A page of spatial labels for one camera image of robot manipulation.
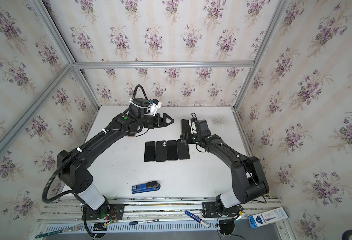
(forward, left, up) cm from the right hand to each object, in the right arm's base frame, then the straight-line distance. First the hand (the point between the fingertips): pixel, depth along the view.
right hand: (191, 135), depth 90 cm
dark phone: (+3, +4, +5) cm, 7 cm away
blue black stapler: (-28, +24, -8) cm, 38 cm away
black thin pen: (-44, +27, -10) cm, 53 cm away
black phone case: (-5, +20, -12) cm, 23 cm away
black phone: (-7, +27, -10) cm, 30 cm away
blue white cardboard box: (-41, -35, -10) cm, 55 cm away
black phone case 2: (-5, +5, -12) cm, 13 cm away
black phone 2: (-5, +12, -11) cm, 17 cm away
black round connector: (-45, -16, -12) cm, 49 cm away
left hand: (-2, +13, +15) cm, 20 cm away
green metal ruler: (-50, +68, -10) cm, 85 cm away
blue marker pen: (-42, -1, -9) cm, 43 cm away
